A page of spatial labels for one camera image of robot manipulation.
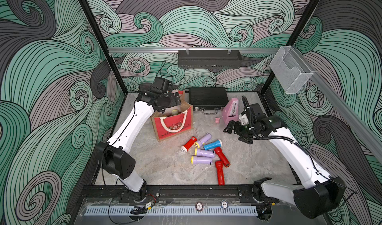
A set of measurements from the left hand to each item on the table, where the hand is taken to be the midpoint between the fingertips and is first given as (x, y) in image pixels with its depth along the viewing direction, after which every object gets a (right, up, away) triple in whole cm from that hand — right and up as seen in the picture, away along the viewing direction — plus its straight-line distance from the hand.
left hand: (173, 99), depth 79 cm
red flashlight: (+25, -37, +1) cm, 45 cm away
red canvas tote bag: (+1, -12, +4) cm, 13 cm away
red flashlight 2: (+26, -30, +6) cm, 40 cm away
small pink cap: (+28, -14, +22) cm, 38 cm away
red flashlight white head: (+8, -27, +10) cm, 30 cm away
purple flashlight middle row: (+19, -31, +5) cm, 37 cm away
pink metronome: (+37, -8, +16) cm, 41 cm away
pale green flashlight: (-1, -8, +19) cm, 20 cm away
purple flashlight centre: (+18, -25, +11) cm, 33 cm away
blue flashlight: (+27, -26, +8) cm, 38 cm away
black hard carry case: (+23, +1, +29) cm, 37 cm away
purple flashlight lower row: (+14, -34, +2) cm, 37 cm away
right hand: (+29, -18, -4) cm, 35 cm away
